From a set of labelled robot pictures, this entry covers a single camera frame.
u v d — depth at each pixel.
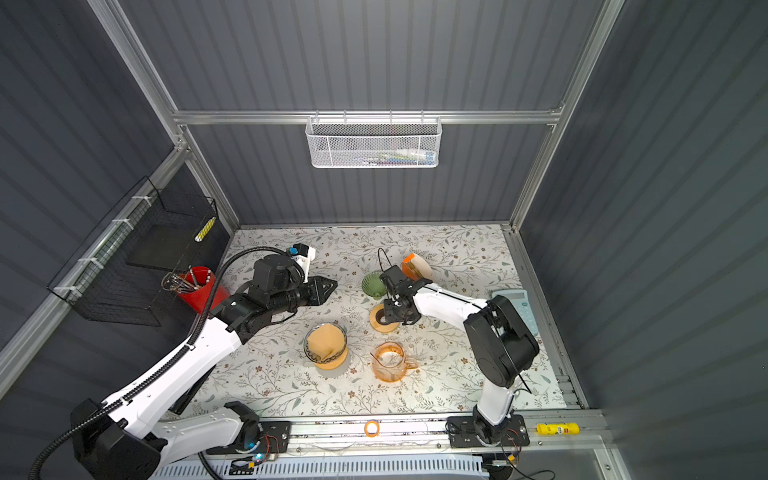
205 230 0.82
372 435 0.73
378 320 0.93
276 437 0.72
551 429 0.73
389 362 0.87
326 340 0.77
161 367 0.43
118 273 0.69
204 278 0.91
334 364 0.73
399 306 0.67
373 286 1.00
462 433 0.73
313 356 0.72
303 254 0.67
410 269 0.94
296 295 0.63
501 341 0.49
